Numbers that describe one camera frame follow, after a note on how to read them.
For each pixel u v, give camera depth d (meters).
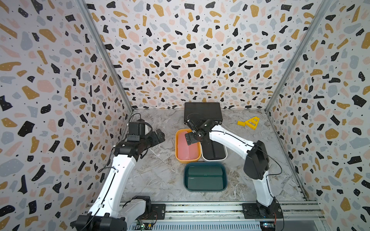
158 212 0.73
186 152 0.90
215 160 0.88
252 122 1.13
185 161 0.91
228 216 0.73
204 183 0.80
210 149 0.93
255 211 0.73
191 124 0.69
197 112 1.17
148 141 0.65
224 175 0.84
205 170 0.84
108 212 0.38
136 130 0.56
